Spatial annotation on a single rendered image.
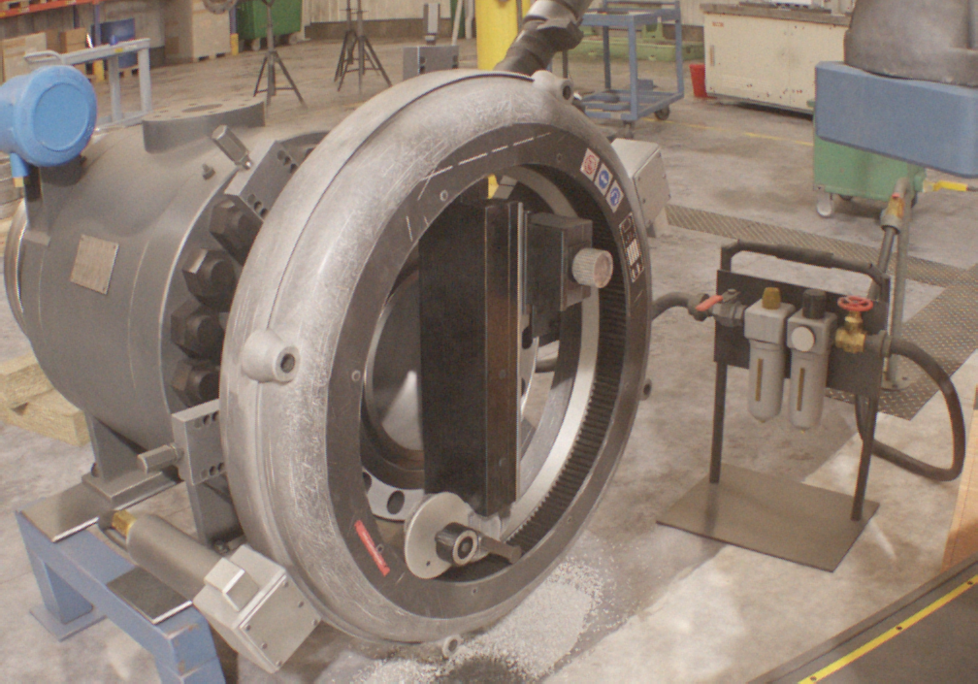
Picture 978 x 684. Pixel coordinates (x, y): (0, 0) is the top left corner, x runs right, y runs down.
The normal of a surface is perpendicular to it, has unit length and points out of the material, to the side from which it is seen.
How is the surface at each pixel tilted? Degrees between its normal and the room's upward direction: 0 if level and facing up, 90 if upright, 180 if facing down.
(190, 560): 27
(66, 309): 80
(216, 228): 68
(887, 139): 90
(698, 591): 0
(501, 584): 90
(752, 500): 0
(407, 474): 90
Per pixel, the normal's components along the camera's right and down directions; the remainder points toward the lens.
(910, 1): -0.73, -0.09
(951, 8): -0.48, -0.03
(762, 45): -0.81, 0.22
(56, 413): -0.40, 0.32
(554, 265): -0.61, 0.23
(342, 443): 0.79, 0.18
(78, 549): -0.04, -0.94
